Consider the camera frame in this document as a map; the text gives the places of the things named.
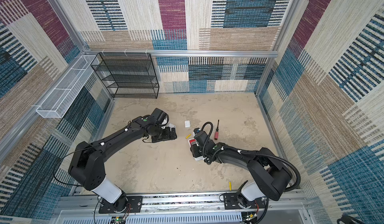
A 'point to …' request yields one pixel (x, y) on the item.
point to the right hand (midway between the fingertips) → (195, 149)
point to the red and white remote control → (194, 141)
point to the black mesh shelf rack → (128, 75)
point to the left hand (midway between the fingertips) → (171, 136)
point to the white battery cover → (187, 123)
